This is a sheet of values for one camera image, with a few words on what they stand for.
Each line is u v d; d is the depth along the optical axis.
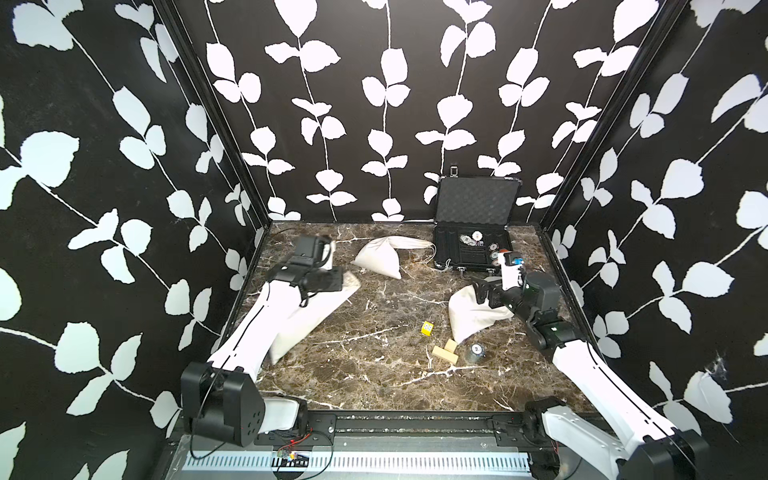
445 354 0.86
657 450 0.39
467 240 1.15
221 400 0.39
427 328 0.90
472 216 1.13
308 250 0.63
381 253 1.03
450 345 0.88
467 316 0.88
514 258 0.68
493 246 1.11
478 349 0.82
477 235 1.15
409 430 0.75
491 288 0.70
